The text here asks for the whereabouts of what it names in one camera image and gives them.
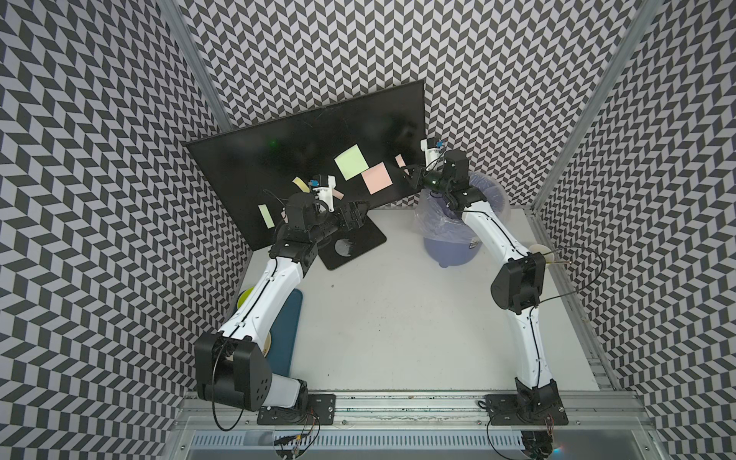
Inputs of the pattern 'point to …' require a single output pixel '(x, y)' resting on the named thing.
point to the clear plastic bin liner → (437, 219)
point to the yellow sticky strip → (301, 184)
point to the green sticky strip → (266, 217)
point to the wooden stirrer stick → (556, 262)
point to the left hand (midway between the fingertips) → (359, 205)
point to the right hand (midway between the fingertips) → (402, 170)
